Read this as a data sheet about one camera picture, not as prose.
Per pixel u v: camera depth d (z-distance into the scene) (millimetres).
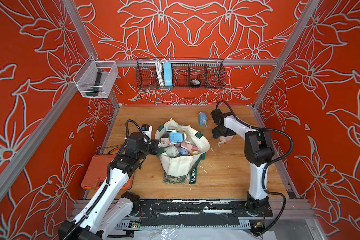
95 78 880
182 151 796
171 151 725
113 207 560
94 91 795
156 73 898
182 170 739
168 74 895
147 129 665
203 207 743
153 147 738
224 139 948
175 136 816
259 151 542
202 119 1034
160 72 898
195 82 958
